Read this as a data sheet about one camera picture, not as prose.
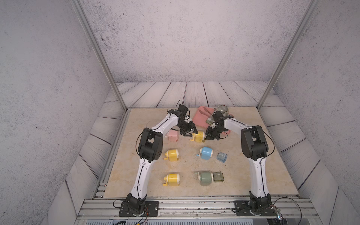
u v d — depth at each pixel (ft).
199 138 3.14
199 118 3.79
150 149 2.01
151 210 2.38
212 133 3.01
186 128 2.86
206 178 2.48
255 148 1.95
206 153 2.85
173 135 3.13
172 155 2.85
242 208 2.37
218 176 2.75
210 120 3.59
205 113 3.86
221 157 3.01
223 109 3.76
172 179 2.49
